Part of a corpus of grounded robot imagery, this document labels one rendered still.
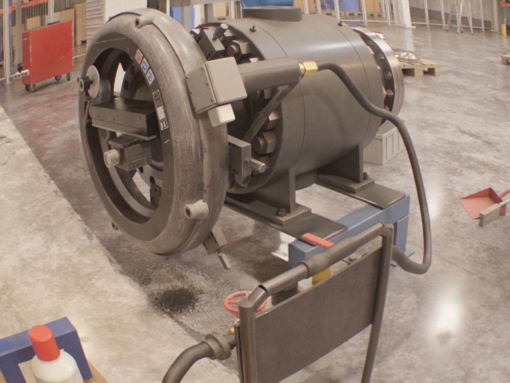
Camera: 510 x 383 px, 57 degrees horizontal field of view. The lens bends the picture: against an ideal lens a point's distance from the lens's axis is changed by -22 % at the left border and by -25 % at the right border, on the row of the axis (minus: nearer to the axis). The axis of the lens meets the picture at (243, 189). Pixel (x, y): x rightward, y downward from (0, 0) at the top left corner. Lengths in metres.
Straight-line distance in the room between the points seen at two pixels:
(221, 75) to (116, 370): 0.88
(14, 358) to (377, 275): 0.77
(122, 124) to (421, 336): 1.09
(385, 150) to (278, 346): 2.17
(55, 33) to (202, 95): 5.76
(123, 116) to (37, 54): 5.38
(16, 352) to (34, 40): 6.24
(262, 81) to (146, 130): 0.31
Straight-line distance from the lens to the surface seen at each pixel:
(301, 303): 1.00
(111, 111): 1.62
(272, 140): 1.65
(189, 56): 1.39
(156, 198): 1.79
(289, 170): 1.77
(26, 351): 0.77
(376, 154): 3.05
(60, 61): 7.03
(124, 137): 1.54
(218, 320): 1.80
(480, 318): 1.80
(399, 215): 2.03
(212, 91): 1.26
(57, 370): 0.60
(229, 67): 1.30
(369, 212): 1.89
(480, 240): 2.31
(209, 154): 1.37
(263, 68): 1.37
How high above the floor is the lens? 1.03
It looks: 22 degrees down
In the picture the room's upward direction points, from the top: 4 degrees counter-clockwise
